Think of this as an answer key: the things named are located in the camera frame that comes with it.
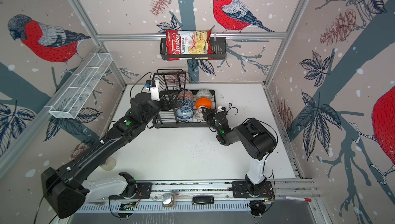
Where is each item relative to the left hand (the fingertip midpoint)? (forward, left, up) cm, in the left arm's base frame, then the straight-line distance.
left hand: (169, 93), depth 71 cm
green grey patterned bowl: (+24, -17, -27) cm, 40 cm away
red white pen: (-39, -62, -32) cm, 80 cm away
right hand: (+5, -13, -21) cm, 25 cm away
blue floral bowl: (+10, -4, -31) cm, 32 cm away
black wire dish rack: (+43, +8, -33) cm, 54 cm away
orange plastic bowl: (+19, -17, -30) cm, 39 cm away
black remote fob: (-39, -15, -29) cm, 51 cm away
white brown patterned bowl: (+4, -14, -25) cm, 28 cm away
